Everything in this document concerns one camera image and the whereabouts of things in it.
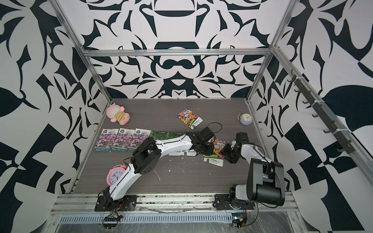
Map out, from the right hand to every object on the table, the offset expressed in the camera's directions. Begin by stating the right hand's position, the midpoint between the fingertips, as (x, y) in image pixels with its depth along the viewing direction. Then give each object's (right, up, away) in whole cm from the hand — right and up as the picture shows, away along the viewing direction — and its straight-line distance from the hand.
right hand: (222, 151), depth 91 cm
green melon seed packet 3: (-19, -1, +1) cm, 19 cm away
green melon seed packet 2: (-26, -1, -1) cm, 26 cm away
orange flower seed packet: (-1, +3, +3) cm, 5 cm away
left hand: (-5, +1, 0) cm, 5 cm away
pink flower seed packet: (-64, +6, +6) cm, 64 cm away
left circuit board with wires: (-59, -29, -18) cm, 68 cm away
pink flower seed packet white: (-54, +8, +8) cm, 55 cm away
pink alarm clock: (-62, -10, -9) cm, 63 cm away
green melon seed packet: (-41, +9, +8) cm, 43 cm away
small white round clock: (+20, +20, +13) cm, 31 cm away
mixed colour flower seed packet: (-19, +20, +17) cm, 33 cm away
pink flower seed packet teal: (-75, +6, +6) cm, 75 cm away
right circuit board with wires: (+4, -28, -19) cm, 34 cm away
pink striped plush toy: (-70, +23, +12) cm, 75 cm away
